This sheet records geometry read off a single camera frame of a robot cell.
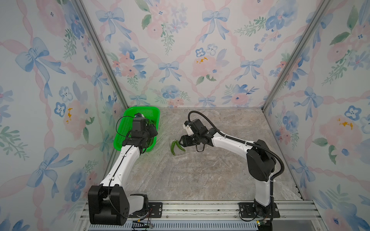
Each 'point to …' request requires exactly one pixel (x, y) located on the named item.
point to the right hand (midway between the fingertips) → (183, 141)
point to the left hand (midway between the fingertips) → (153, 127)
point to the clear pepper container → (175, 148)
